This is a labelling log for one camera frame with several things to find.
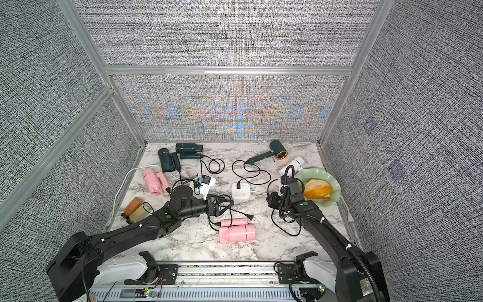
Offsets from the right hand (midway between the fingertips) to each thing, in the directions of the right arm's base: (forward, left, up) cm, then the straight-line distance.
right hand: (268, 194), depth 84 cm
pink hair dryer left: (+10, +56, -6) cm, 57 cm away
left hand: (-8, +16, +8) cm, 19 cm away
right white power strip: (+4, +12, -7) cm, 14 cm away
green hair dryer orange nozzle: (+32, -9, -7) cm, 34 cm away
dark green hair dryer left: (+25, +52, -8) cm, 59 cm away
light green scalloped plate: (+15, -29, -6) cm, 33 cm away
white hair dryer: (+22, -18, -7) cm, 29 cm away
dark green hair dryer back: (+32, +43, -7) cm, 54 cm away
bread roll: (+4, -24, -3) cm, 24 cm away
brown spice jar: (-3, +64, -7) cm, 64 cm away
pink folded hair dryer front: (-14, +15, -5) cm, 21 cm away
